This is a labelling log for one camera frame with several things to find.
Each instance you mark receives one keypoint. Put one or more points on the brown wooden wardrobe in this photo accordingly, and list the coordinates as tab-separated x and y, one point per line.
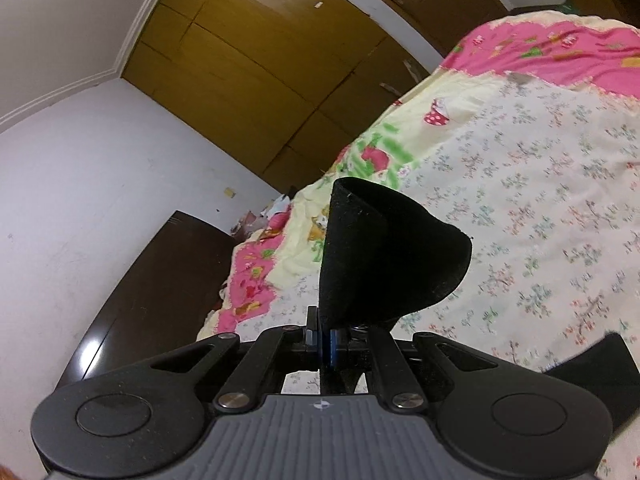
260	70

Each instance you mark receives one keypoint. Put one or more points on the dark wooden headboard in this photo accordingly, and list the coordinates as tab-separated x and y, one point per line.
160	285

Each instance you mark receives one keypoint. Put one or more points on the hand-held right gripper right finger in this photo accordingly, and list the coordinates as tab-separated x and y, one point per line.
357	342

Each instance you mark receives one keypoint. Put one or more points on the black pants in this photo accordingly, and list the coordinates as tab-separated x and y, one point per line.
390	260

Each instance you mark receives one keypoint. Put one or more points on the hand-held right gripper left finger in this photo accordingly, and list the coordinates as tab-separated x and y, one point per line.
312	345

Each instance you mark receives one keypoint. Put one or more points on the floral printed blanket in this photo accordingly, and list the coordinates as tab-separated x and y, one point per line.
525	185

